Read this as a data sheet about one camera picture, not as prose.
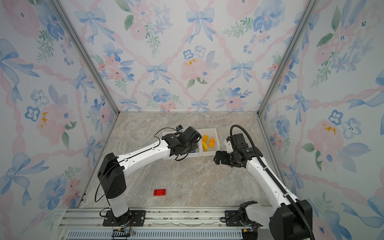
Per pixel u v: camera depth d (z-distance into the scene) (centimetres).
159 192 81
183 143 62
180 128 76
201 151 93
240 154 57
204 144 97
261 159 52
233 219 73
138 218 75
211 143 98
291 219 39
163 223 73
